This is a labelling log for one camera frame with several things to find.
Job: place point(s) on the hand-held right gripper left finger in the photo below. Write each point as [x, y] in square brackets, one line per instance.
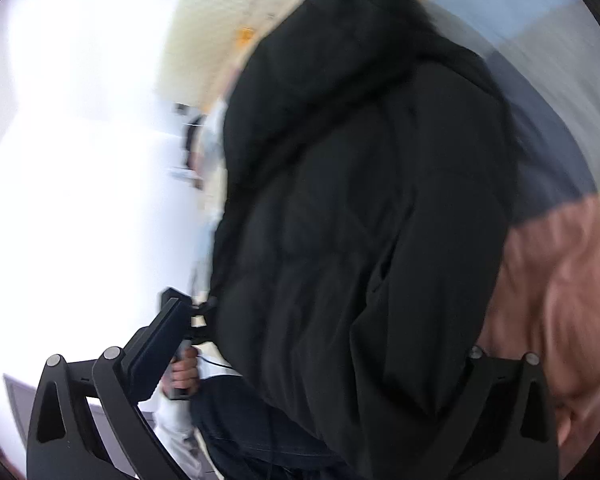
[152, 342]

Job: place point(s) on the cream quilted headboard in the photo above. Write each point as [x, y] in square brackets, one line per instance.
[205, 35]

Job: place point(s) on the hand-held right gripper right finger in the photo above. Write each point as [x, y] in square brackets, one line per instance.
[485, 390]

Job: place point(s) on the person's legs in dark jeans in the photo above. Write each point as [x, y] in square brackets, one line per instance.
[260, 430]

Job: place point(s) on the person's left forearm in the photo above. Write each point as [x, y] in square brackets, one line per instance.
[175, 425]

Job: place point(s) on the person's left hand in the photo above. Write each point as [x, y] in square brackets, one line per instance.
[185, 372]

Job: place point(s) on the black bag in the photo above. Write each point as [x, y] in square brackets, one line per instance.
[192, 140]

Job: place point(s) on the checked bed quilt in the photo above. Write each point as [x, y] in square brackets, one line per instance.
[545, 285]

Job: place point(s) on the black puffer jacket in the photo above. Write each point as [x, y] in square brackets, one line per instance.
[355, 210]

